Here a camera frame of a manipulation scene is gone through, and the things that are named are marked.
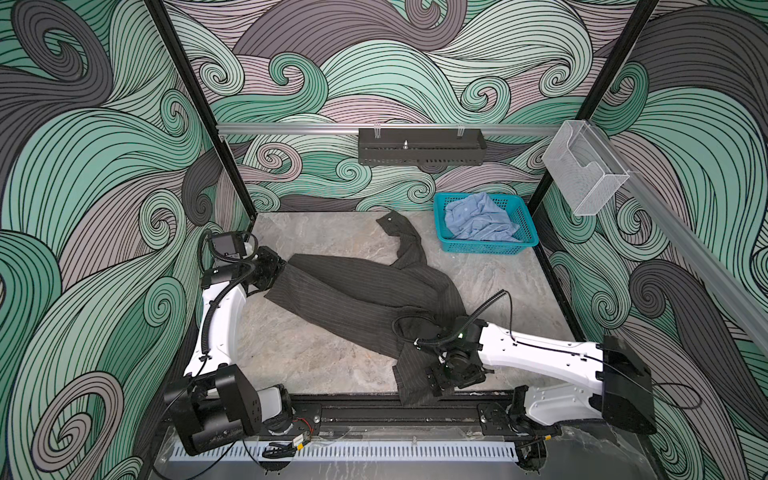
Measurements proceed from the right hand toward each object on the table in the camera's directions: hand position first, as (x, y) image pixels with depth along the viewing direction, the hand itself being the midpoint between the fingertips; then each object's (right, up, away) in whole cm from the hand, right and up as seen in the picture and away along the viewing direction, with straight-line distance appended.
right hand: (446, 390), depth 73 cm
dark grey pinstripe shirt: (-9, +16, +17) cm, 25 cm away
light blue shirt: (+20, +45, +37) cm, 62 cm away
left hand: (-42, +33, +8) cm, 54 cm away
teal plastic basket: (+36, +51, +40) cm, 74 cm away
